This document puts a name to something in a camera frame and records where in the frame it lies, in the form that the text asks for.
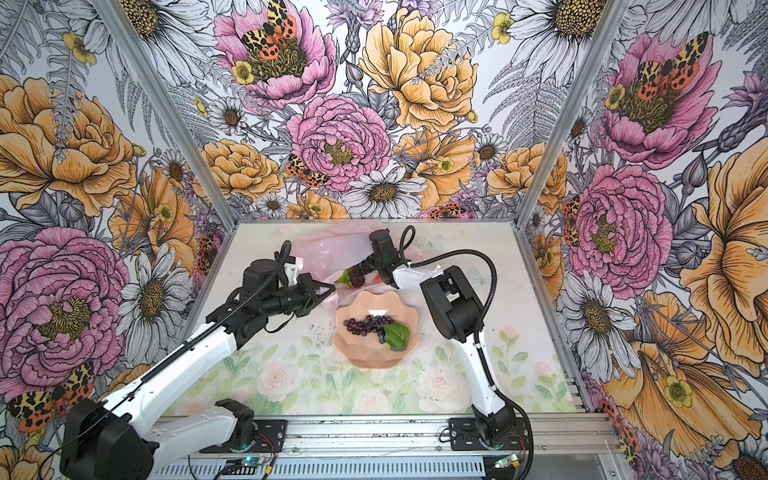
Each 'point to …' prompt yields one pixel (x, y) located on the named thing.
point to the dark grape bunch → (371, 324)
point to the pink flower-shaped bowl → (402, 337)
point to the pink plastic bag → (342, 248)
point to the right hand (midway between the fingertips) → (349, 249)
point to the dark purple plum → (357, 279)
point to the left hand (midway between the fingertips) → (335, 295)
